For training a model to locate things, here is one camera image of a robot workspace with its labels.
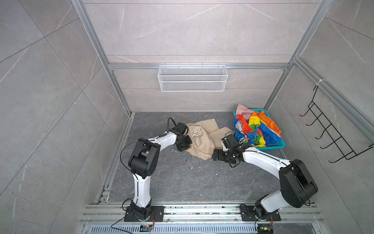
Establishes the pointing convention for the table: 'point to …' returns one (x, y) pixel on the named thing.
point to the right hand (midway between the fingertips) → (217, 156)
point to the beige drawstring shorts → (206, 137)
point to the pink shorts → (243, 110)
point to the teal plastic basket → (269, 147)
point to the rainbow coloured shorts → (258, 130)
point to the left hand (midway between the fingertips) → (192, 143)
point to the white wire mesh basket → (193, 78)
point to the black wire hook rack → (337, 140)
